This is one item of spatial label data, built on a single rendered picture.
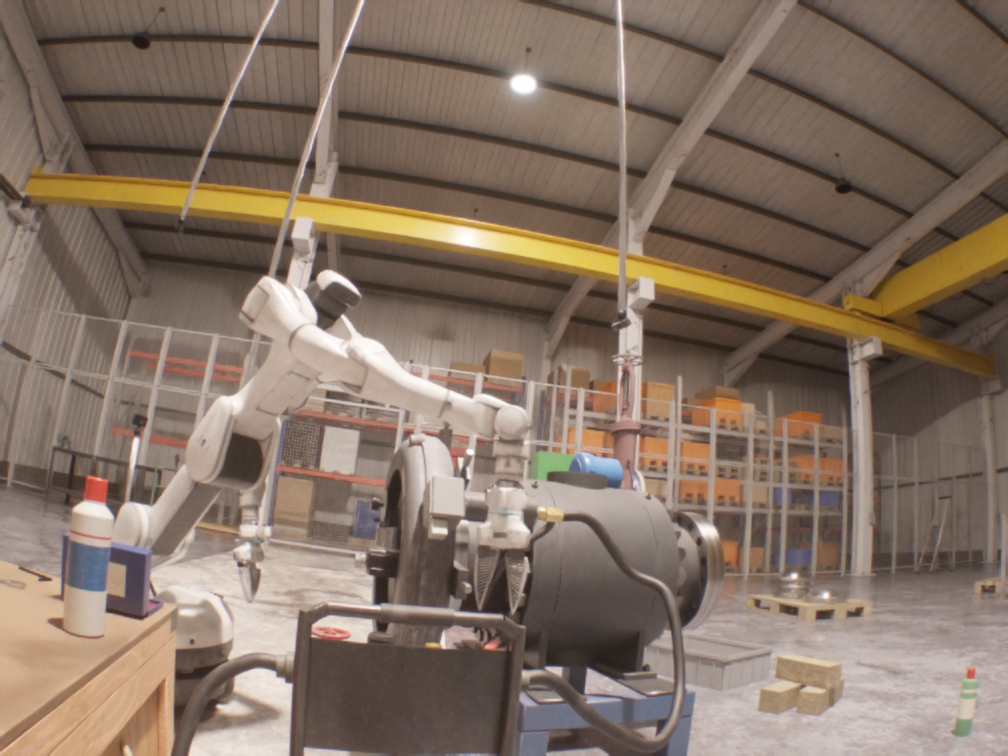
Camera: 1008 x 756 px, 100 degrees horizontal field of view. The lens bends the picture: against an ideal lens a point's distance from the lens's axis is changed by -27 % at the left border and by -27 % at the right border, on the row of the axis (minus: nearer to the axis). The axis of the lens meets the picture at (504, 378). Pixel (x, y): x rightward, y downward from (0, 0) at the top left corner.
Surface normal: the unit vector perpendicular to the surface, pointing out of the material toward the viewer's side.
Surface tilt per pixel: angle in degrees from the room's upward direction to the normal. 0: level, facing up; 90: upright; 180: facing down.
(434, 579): 94
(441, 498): 67
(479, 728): 90
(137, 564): 96
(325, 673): 90
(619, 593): 100
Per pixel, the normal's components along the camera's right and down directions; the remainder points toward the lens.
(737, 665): 0.50, -0.18
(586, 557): 0.33, -0.39
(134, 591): 0.31, -0.11
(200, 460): -0.36, -0.26
